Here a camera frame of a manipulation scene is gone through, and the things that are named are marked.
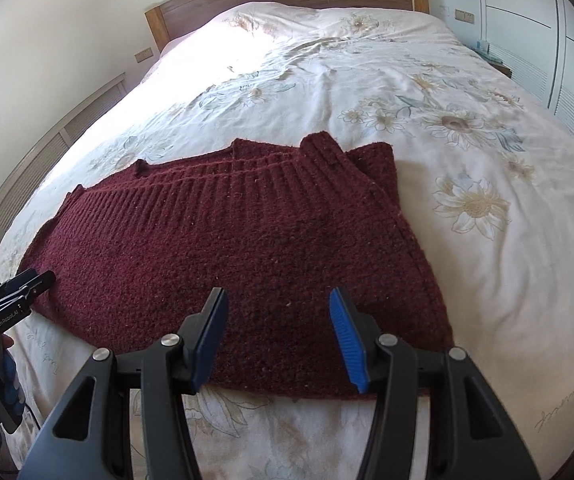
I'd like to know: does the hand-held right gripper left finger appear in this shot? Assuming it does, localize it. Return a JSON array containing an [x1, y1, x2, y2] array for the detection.
[[17, 287, 230, 480]]

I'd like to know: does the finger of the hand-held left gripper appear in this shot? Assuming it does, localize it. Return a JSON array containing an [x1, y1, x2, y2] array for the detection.
[[0, 268, 39, 297], [0, 271, 57, 313]]

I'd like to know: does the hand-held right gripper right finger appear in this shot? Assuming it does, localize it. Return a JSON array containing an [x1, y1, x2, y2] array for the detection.
[[329, 287, 542, 480]]

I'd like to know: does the dark red knitted sweater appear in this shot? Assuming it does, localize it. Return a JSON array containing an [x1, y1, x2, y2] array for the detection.
[[20, 131, 456, 402]]

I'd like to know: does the slatted radiator cover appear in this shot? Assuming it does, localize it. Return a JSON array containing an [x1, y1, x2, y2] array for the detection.
[[0, 72, 128, 291]]

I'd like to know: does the bed with floral duvet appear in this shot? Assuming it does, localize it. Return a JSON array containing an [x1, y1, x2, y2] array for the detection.
[[0, 2, 574, 480]]

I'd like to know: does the wooden nightstand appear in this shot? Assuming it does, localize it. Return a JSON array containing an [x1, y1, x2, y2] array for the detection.
[[477, 50, 514, 80]]

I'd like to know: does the white wardrobe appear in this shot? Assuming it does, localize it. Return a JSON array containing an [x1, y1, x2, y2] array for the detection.
[[477, 0, 574, 161]]

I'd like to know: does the thin black cable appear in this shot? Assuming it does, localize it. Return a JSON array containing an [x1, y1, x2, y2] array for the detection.
[[17, 400, 44, 433]]

